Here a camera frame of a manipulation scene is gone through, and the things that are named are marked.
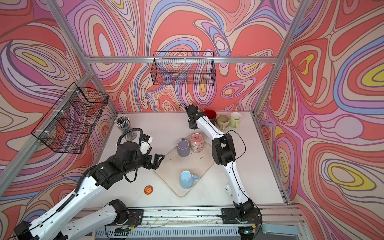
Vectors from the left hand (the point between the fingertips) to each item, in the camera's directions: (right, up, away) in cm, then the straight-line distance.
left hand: (159, 153), depth 72 cm
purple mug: (+11, 0, +18) cm, 21 cm away
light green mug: (+47, +19, +33) cm, 61 cm away
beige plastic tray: (+3, -13, +18) cm, 22 cm away
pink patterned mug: (+19, +4, +16) cm, 25 cm away
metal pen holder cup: (-26, +15, +19) cm, 36 cm away
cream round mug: (+38, +16, +32) cm, 52 cm away
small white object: (+36, -21, +8) cm, 43 cm away
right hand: (+20, +13, +33) cm, 41 cm away
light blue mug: (+13, -14, +3) cm, 20 cm away
